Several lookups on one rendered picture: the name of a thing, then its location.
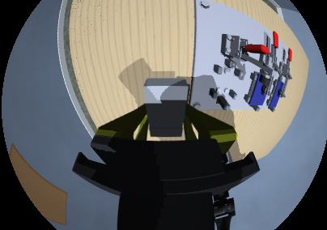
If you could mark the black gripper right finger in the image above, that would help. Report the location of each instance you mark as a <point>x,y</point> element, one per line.
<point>208,127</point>

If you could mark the blue rectangular block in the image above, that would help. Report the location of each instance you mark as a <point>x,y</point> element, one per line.
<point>256,94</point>
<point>275,97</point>

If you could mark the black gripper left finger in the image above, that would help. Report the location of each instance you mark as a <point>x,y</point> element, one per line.
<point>124,126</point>

